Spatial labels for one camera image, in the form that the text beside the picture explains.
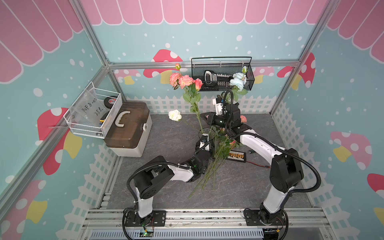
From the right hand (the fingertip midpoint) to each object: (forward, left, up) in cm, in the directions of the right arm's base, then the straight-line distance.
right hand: (201, 115), depth 81 cm
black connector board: (-11, -23, -27) cm, 37 cm away
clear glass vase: (-7, -6, -10) cm, 14 cm away
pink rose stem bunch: (-4, -15, -24) cm, 29 cm away
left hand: (-8, -5, -14) cm, 17 cm away
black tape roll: (+5, +50, +6) cm, 50 cm away
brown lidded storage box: (-5, +42, -10) cm, 44 cm away
